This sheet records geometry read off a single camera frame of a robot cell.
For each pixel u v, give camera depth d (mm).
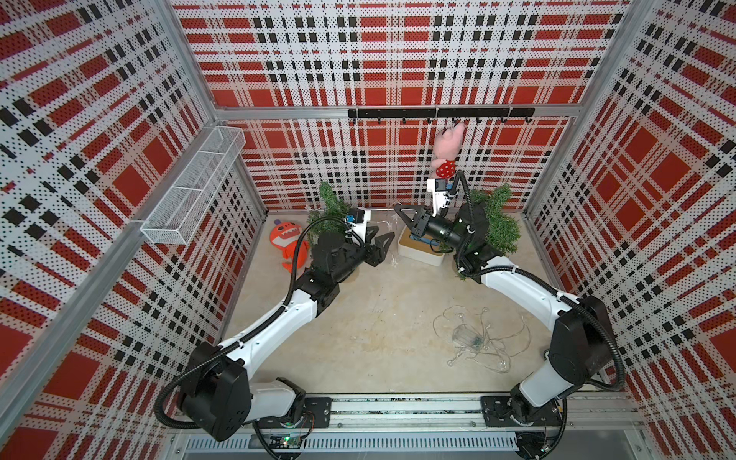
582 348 440
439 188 652
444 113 889
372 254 674
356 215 627
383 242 701
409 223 692
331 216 642
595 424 718
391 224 765
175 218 904
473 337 868
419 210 670
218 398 404
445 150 932
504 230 821
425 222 652
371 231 761
